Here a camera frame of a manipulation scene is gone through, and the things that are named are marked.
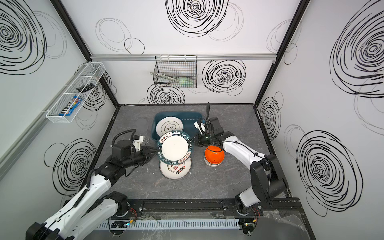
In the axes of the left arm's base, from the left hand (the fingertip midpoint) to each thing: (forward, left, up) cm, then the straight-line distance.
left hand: (160, 151), depth 76 cm
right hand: (+6, -13, -2) cm, 15 cm away
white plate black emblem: (+29, +3, -16) cm, 33 cm away
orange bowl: (+3, -29, -9) cm, 30 cm away
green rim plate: (+3, -7, -2) cm, 8 cm away
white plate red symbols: (-4, -7, -17) cm, 19 cm away
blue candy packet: (+13, +43, +18) cm, 48 cm away
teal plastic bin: (+36, -12, -18) cm, 42 cm away
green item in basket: (+37, -12, +16) cm, 42 cm away
